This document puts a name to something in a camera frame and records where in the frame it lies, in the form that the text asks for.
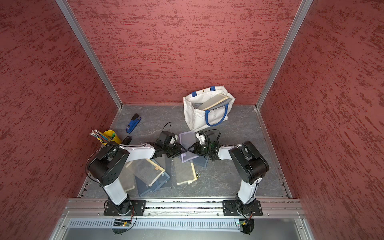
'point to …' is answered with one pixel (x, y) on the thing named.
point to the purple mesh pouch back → (187, 139)
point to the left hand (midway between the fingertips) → (184, 153)
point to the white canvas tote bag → (197, 118)
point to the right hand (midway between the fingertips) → (189, 152)
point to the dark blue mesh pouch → (143, 189)
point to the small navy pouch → (200, 161)
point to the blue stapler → (135, 120)
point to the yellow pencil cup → (112, 136)
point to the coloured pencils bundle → (99, 135)
